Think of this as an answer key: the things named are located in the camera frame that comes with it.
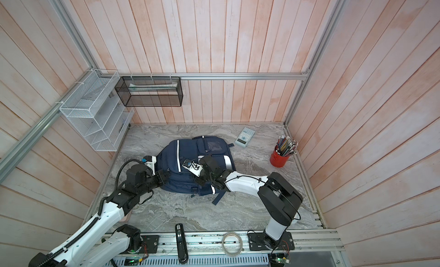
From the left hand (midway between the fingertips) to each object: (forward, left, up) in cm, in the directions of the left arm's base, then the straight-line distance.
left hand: (170, 175), depth 80 cm
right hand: (+6, -10, -4) cm, 12 cm away
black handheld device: (-27, -7, -12) cm, 30 cm away
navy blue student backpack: (+12, 0, +1) cm, 12 cm away
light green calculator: (+34, -41, -12) cm, 54 cm away
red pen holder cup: (+13, -56, -6) cm, 57 cm away
